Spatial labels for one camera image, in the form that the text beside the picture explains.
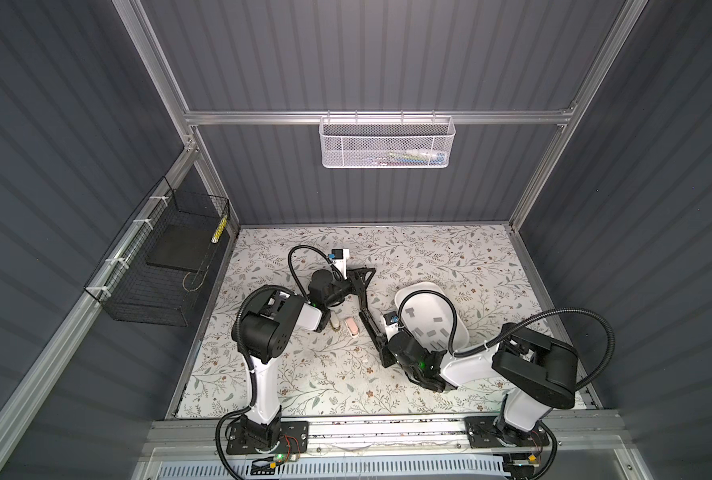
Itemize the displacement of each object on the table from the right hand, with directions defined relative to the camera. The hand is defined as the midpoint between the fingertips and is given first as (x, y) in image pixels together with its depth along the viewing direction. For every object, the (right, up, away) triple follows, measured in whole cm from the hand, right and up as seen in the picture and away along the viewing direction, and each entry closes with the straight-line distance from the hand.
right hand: (381, 340), depth 89 cm
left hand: (-2, +21, +3) cm, 21 cm away
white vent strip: (+12, -25, -19) cm, 34 cm away
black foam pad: (-52, +28, -12) cm, 60 cm away
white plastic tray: (+16, +6, +5) cm, 18 cm away
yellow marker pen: (-45, +31, -8) cm, 56 cm away
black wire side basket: (-56, +22, -16) cm, 63 cm away
